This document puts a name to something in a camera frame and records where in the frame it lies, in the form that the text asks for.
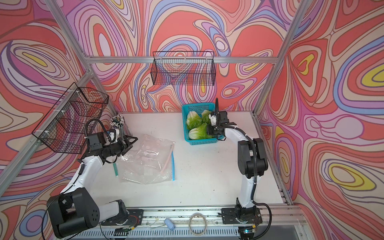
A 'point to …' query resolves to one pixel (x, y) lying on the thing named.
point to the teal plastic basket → (199, 108)
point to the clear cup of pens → (118, 121)
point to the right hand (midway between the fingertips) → (207, 133)
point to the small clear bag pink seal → (151, 153)
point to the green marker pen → (115, 170)
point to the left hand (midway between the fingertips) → (136, 142)
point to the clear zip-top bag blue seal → (130, 172)
